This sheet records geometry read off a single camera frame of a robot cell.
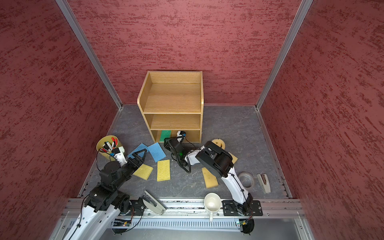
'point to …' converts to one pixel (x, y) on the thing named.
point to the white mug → (212, 202)
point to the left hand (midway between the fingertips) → (145, 156)
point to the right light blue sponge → (156, 151)
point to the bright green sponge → (165, 134)
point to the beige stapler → (264, 182)
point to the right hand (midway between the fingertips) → (164, 142)
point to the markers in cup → (108, 147)
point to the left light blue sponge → (141, 147)
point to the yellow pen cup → (101, 142)
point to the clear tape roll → (247, 178)
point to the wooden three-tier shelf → (173, 101)
